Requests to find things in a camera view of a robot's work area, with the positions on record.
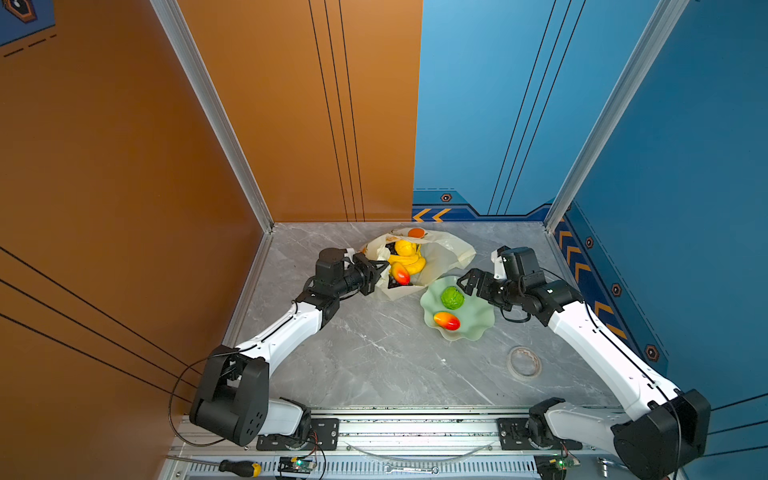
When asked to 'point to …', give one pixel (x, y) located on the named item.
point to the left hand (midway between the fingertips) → (392, 258)
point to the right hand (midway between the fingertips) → (467, 287)
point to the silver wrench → (434, 470)
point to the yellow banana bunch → (414, 264)
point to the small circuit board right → (562, 463)
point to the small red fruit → (447, 320)
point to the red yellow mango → (400, 274)
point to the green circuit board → (296, 465)
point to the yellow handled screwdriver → (241, 468)
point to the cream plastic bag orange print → (441, 254)
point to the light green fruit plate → (475, 314)
